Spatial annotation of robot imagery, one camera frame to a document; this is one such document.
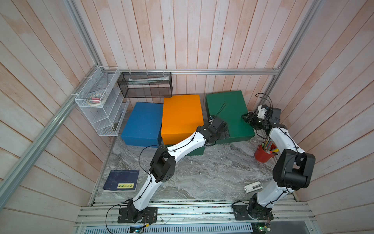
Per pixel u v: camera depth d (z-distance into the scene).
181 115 0.87
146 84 1.04
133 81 0.89
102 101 0.73
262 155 0.90
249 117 0.82
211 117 0.88
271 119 0.70
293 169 0.47
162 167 0.53
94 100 0.73
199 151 0.63
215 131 0.68
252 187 0.80
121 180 0.83
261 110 0.82
